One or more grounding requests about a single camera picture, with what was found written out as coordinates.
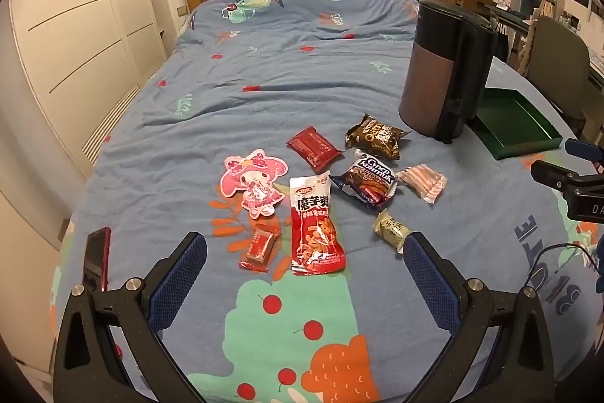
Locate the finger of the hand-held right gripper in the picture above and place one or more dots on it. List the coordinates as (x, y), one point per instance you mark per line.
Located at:
(549, 175)
(585, 153)

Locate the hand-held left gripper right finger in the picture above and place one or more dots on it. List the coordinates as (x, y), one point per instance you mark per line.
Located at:
(432, 285)

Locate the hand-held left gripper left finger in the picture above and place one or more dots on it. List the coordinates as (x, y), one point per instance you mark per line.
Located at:
(179, 285)

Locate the green tray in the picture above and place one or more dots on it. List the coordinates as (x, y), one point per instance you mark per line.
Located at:
(512, 124)

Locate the small gold snack packet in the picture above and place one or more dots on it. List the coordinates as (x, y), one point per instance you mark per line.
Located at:
(390, 230)

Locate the small red candy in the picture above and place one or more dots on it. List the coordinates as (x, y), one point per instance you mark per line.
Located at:
(259, 248)

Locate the pink striped snack packet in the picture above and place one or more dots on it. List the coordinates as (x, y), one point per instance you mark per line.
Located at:
(422, 182)

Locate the dark blue wafer packet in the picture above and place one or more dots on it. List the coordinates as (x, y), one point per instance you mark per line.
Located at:
(365, 181)

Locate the pink cartoon character packet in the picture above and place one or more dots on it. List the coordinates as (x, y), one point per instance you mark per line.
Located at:
(252, 183)

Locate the long red snack packet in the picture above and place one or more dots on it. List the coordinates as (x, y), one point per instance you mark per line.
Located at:
(315, 228)

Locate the brown oatmeal packet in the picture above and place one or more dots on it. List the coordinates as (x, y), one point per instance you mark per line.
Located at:
(375, 137)

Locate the dark red packet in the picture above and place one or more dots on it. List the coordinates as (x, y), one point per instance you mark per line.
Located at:
(314, 146)

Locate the person's right forearm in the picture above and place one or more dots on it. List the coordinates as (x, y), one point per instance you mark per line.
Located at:
(595, 254)

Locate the red smartphone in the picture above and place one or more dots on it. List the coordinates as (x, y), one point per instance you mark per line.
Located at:
(96, 256)

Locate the grey chair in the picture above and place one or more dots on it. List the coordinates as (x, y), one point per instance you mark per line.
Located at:
(561, 63)

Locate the brown black cylindrical appliance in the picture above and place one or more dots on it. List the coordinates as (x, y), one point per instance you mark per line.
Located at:
(432, 77)

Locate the white wardrobe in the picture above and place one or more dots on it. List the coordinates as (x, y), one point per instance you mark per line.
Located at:
(80, 20)

